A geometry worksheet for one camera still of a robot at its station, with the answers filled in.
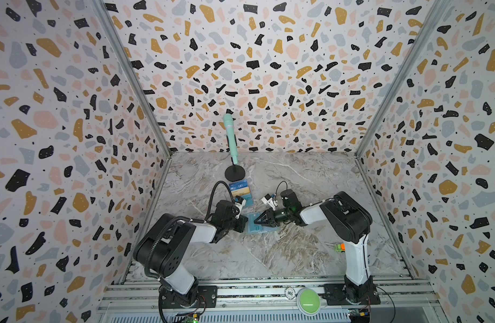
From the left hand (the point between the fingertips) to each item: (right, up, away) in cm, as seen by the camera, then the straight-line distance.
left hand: (251, 216), depth 92 cm
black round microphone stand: (-10, +20, +18) cm, 28 cm away
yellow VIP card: (-6, +11, +7) cm, 14 cm away
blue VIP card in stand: (-7, +14, +6) cm, 17 cm away
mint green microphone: (-9, +37, -3) cm, 38 cm away
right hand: (+3, -1, -3) cm, 4 cm away
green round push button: (+22, -26, -21) cm, 40 cm away
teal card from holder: (+1, -4, -2) cm, 5 cm away
